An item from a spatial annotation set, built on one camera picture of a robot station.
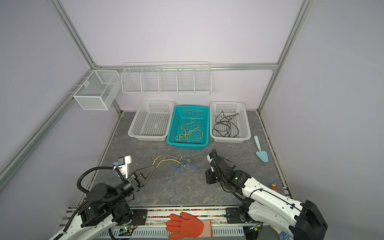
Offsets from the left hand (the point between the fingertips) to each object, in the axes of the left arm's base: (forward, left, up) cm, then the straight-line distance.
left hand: (155, 170), depth 61 cm
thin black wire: (+43, -40, -28) cm, 65 cm away
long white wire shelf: (+71, -2, -3) cm, 71 cm away
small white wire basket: (+59, +44, -3) cm, 74 cm away
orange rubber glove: (-18, -11, -26) cm, 34 cm away
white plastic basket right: (+46, -53, -25) cm, 74 cm away
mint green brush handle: (+18, -60, -29) cm, 69 cm away
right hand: (+4, -22, -20) cm, 30 cm away
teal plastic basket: (+42, -13, -27) cm, 52 cm away
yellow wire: (+6, -6, -3) cm, 9 cm away
